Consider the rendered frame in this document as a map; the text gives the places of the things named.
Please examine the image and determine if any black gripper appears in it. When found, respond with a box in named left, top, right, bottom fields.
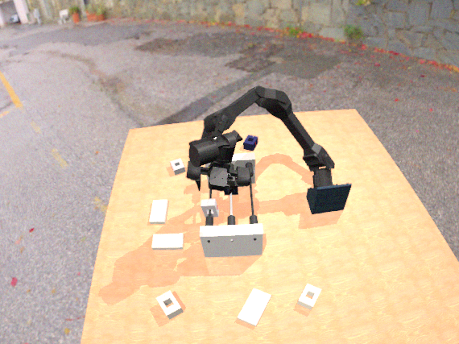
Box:
left=186, top=158, right=250, bottom=195

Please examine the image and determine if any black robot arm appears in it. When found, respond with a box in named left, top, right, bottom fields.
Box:
left=188, top=85, right=335, bottom=192

